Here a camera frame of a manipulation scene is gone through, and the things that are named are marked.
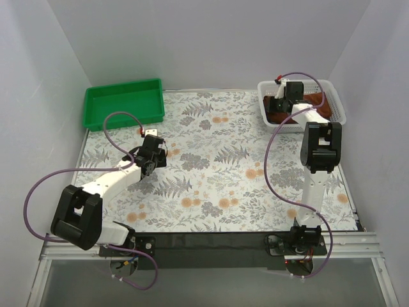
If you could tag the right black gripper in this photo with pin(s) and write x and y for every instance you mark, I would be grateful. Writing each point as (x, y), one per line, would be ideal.
(276, 105)

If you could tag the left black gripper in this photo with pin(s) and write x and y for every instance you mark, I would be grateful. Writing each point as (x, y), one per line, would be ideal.
(158, 157)

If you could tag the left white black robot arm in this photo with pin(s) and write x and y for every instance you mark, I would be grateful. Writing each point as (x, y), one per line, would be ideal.
(79, 215)

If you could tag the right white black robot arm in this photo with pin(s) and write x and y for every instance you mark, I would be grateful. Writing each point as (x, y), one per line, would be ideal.
(319, 155)

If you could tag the white plastic basket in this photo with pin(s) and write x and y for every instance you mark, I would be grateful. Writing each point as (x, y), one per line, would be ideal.
(269, 88)

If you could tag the floral table mat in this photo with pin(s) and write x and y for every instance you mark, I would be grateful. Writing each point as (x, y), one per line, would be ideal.
(225, 171)

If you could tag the green plastic tray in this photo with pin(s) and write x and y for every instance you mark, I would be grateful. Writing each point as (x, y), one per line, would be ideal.
(143, 99)

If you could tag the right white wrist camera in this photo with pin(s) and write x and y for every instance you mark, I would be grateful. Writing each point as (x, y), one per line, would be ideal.
(281, 82)

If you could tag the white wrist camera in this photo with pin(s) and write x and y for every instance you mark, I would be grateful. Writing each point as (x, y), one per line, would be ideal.
(148, 132)
(281, 82)

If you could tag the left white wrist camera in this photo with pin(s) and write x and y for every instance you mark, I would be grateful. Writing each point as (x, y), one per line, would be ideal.
(148, 132)

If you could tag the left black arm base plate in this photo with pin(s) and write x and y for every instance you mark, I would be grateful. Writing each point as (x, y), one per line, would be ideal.
(143, 246)

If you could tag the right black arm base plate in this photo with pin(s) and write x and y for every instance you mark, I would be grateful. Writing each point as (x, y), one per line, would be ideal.
(280, 246)

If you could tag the aluminium frame rail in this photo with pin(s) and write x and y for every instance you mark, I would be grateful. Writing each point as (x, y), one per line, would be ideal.
(216, 269)

